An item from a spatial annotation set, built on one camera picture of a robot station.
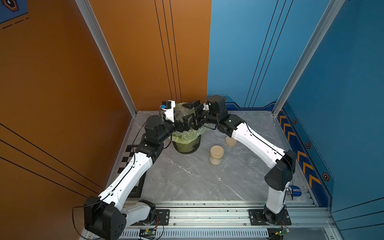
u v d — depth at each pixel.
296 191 0.79
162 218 0.73
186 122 0.62
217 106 0.56
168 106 0.60
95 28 0.76
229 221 0.73
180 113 0.69
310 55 0.85
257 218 0.72
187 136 0.77
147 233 0.72
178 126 0.62
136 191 0.79
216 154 0.84
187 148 0.92
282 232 0.69
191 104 0.64
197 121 0.66
